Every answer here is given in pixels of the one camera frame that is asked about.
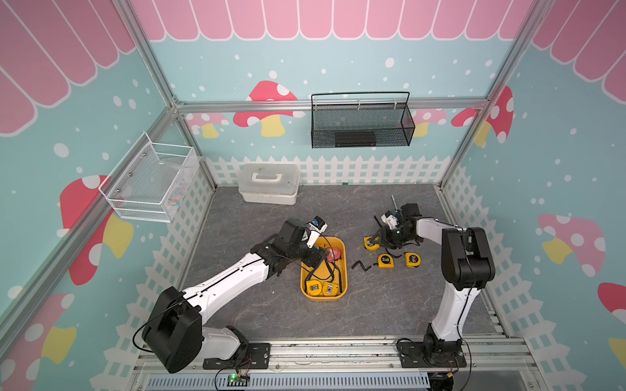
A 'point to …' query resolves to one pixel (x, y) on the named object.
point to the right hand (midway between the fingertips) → (375, 241)
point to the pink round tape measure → (337, 255)
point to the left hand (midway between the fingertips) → (318, 250)
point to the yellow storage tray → (328, 281)
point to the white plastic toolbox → (269, 182)
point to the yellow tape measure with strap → (385, 261)
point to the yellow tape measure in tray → (313, 287)
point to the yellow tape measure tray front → (330, 289)
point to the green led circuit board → (235, 380)
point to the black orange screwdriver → (393, 199)
